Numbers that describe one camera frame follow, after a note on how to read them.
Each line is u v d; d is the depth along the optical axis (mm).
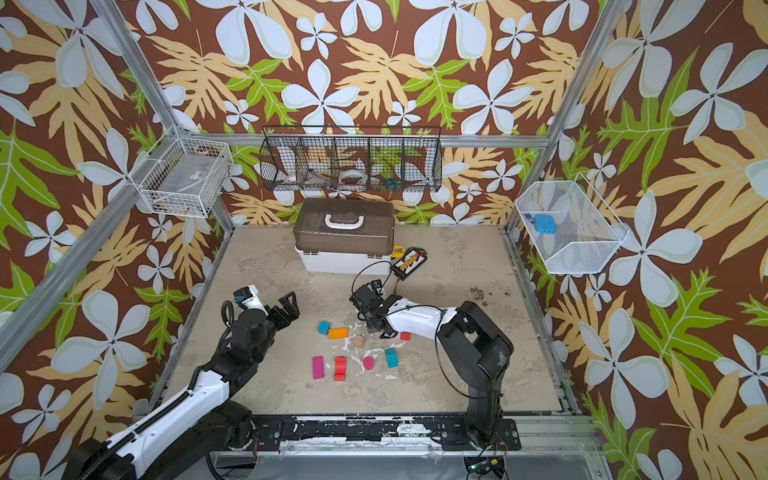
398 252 1082
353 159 982
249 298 709
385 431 754
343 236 886
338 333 914
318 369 861
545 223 860
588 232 768
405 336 897
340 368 853
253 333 616
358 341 884
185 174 865
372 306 717
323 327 911
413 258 1084
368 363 844
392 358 864
